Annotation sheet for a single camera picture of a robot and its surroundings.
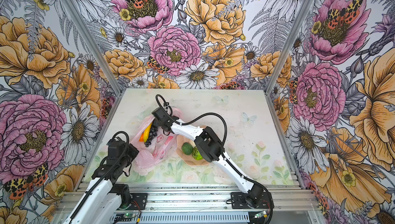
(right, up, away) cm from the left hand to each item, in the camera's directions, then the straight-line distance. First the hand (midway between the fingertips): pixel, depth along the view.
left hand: (137, 152), depth 85 cm
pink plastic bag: (+14, +2, -1) cm, 14 cm away
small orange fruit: (0, +7, +6) cm, 9 cm away
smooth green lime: (+27, +2, +1) cm, 27 cm away
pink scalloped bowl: (+28, -4, 0) cm, 28 cm away
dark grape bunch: (+5, +8, +9) cm, 14 cm away
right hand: (+9, +15, +17) cm, 24 cm away
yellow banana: (+3, +9, +7) cm, 12 cm away
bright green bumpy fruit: (+32, 0, -1) cm, 32 cm away
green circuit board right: (+62, -24, -13) cm, 68 cm away
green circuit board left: (0, -25, -13) cm, 28 cm away
